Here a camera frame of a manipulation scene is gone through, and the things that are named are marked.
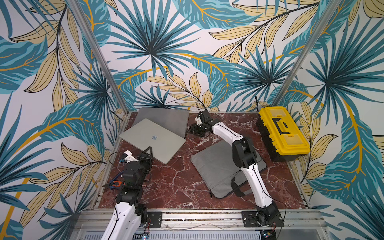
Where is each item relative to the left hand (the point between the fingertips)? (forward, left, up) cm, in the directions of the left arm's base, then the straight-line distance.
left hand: (152, 147), depth 76 cm
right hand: (+24, -19, -17) cm, 34 cm away
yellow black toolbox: (+9, -71, -3) cm, 71 cm away
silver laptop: (+9, -3, -8) cm, 13 cm away
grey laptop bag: (+33, -8, -16) cm, 37 cm away
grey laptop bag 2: (-3, -35, -17) cm, 39 cm away
